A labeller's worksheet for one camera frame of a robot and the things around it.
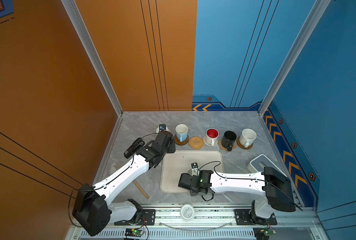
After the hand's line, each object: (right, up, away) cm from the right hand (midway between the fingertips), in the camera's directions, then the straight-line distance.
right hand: (193, 190), depth 78 cm
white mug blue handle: (-7, +30, +17) cm, 35 cm away
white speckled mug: (+37, +26, +21) cm, 50 cm away
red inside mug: (+14, +27, +22) cm, 37 cm away
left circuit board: (-29, -17, -7) cm, 35 cm away
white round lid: (-4, -7, -8) cm, 11 cm away
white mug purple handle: (-2, +11, -5) cm, 13 cm away
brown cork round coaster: (+34, +21, +20) cm, 44 cm away
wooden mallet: (-33, +2, +7) cm, 34 cm away
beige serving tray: (-12, +11, +15) cm, 22 cm away
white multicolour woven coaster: (+9, +24, +24) cm, 35 cm away
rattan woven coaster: (+3, +22, +24) cm, 33 cm away
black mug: (+24, +25, +17) cm, 38 cm away
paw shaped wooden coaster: (+19, +22, +23) cm, 37 cm away
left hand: (-13, +26, +4) cm, 29 cm away
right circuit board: (+35, -16, -9) cm, 39 cm away
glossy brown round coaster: (-9, +23, +22) cm, 33 cm away
